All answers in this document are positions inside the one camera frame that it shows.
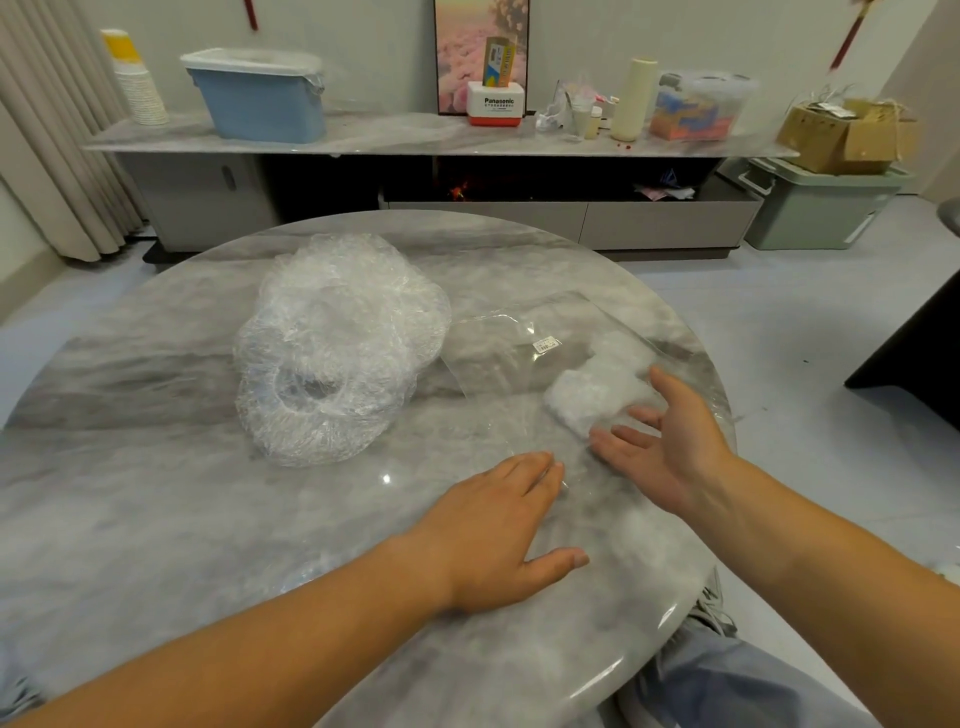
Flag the person's right hand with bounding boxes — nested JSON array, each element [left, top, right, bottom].
[[589, 367, 740, 522]]

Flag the person's left hand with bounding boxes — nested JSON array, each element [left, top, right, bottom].
[[405, 450, 591, 617]]

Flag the clear plastic bag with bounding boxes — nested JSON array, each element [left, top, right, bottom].
[[442, 292, 737, 497]]

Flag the pile of clear plastic caps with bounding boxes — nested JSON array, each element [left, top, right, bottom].
[[232, 232, 453, 467]]

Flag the person's right forearm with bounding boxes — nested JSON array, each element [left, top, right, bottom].
[[690, 454, 960, 728]]

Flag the person's left forearm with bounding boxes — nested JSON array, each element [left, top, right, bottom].
[[15, 532, 452, 728]]

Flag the person's blue jeans leg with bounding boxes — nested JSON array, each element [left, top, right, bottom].
[[622, 615, 887, 728]]

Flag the green storage bin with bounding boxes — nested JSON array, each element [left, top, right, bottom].
[[735, 154, 912, 252]]

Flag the blue storage box white lid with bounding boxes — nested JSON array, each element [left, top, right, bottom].
[[180, 48, 329, 144]]

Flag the grey sneaker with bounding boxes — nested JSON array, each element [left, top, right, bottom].
[[693, 588, 740, 639]]

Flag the clear container colourful contents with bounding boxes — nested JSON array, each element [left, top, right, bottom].
[[649, 70, 759, 146]]

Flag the brown cardboard box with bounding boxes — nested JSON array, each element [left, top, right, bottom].
[[775, 97, 920, 177]]

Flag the cream paper roll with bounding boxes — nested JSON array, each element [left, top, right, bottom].
[[609, 57, 660, 144]]

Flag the crumpled clear wrapper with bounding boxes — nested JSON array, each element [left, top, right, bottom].
[[535, 82, 579, 134]]

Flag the red and white box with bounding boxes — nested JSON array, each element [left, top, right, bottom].
[[466, 81, 527, 128]]

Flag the colourful standing card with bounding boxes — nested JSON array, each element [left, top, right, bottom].
[[483, 36, 518, 87]]

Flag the long grey low cabinet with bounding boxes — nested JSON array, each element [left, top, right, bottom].
[[85, 112, 797, 257]]

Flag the pink framed picture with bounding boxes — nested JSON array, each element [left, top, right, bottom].
[[435, 0, 531, 117]]

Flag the stack of paper cups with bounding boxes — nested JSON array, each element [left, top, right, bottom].
[[100, 28, 170, 126]]

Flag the beige curtain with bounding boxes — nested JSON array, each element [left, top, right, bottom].
[[0, 0, 152, 264]]

